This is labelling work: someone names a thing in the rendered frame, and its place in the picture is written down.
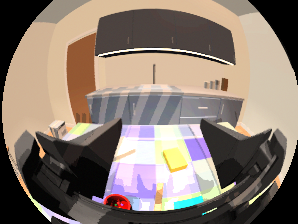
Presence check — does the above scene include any red cup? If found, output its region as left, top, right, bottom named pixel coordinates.
left=102, top=193, right=133, bottom=210

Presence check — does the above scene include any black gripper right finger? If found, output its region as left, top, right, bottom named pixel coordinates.
left=200, top=119, right=271, bottom=189

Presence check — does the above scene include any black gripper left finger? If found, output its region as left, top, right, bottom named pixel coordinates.
left=36, top=117, right=124, bottom=198

